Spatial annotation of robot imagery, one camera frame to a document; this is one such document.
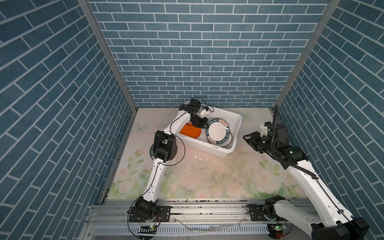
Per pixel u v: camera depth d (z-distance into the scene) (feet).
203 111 3.06
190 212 2.47
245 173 2.86
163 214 2.40
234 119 3.32
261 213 2.41
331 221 1.26
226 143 3.25
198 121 2.91
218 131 3.37
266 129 1.92
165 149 2.08
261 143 2.08
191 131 3.25
